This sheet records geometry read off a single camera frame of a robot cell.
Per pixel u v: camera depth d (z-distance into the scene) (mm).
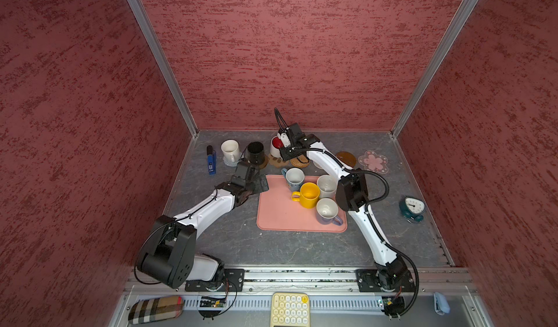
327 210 897
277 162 1065
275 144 1002
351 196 653
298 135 830
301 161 901
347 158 1099
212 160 1059
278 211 904
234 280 743
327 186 873
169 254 420
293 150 786
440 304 677
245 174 689
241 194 642
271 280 756
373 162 1097
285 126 829
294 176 974
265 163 1073
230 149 1039
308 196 947
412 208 877
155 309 662
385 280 648
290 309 677
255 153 997
